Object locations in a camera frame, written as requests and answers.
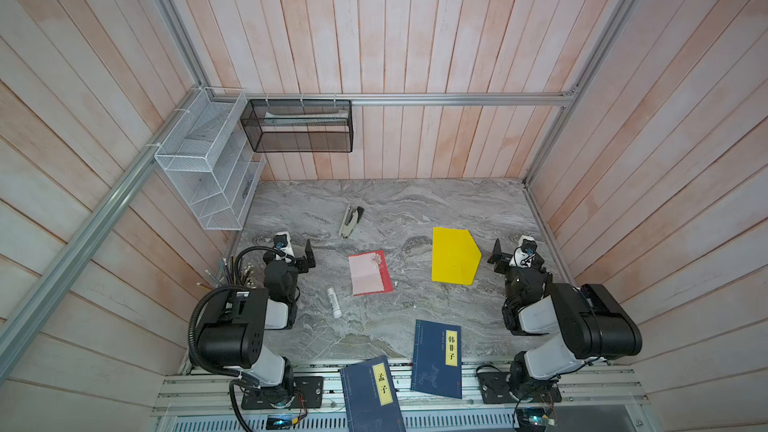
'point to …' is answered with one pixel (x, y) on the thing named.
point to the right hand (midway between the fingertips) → (514, 241)
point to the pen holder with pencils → (229, 274)
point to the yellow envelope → (456, 257)
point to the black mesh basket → (299, 125)
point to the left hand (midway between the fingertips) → (295, 245)
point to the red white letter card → (370, 273)
